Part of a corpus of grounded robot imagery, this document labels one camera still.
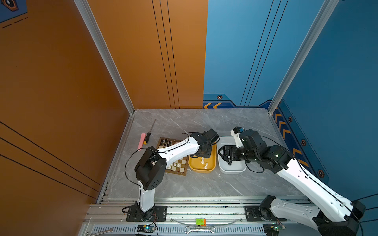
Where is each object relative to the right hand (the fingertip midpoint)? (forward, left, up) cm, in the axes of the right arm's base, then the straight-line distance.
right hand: (223, 151), depth 70 cm
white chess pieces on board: (+1, +29, -19) cm, 35 cm away
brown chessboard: (+2, +24, -21) cm, 32 cm away
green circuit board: (-28, +38, -24) cm, 53 cm away
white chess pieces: (+5, +9, -21) cm, 23 cm away
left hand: (+9, +7, -16) cm, 19 cm away
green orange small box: (-26, +11, -21) cm, 35 cm away
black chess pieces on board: (+20, +34, -20) cm, 44 cm away
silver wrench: (-29, +18, -24) cm, 41 cm away
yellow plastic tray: (+3, +9, -22) cm, 24 cm away
